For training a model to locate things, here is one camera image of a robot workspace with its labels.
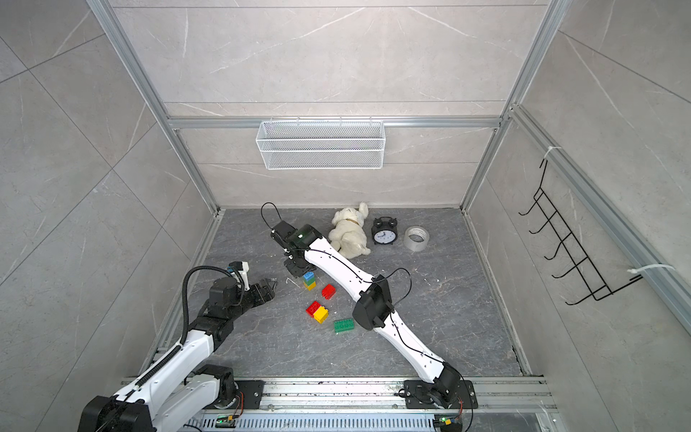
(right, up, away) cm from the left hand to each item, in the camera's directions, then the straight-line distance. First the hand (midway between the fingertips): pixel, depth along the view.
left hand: (270, 279), depth 85 cm
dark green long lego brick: (+24, -15, 0) cm, 28 cm away
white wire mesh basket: (+15, +49, +15) cm, 53 cm away
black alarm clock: (+39, +16, +17) cm, 46 cm away
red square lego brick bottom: (+14, -11, +4) cm, 18 cm away
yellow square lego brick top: (+12, -4, +8) cm, 15 cm away
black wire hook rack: (+82, +4, -26) cm, 86 cm away
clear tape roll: (+54, +13, +24) cm, 60 cm away
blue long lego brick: (+12, +1, +2) cm, 13 cm away
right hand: (+10, +3, +5) cm, 12 cm away
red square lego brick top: (+18, -6, +8) cm, 21 cm away
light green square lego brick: (+12, -2, +7) cm, 14 cm away
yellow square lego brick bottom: (+17, -12, +1) cm, 20 cm away
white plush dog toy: (+25, +14, +11) cm, 31 cm away
